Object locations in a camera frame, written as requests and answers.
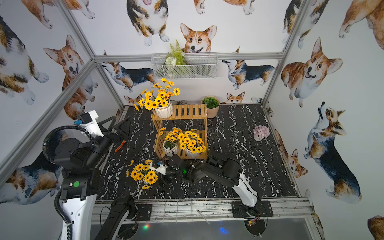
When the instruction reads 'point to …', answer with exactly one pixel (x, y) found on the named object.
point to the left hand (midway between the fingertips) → (124, 115)
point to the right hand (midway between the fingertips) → (149, 177)
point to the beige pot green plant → (213, 103)
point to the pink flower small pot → (260, 132)
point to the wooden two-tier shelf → (182, 112)
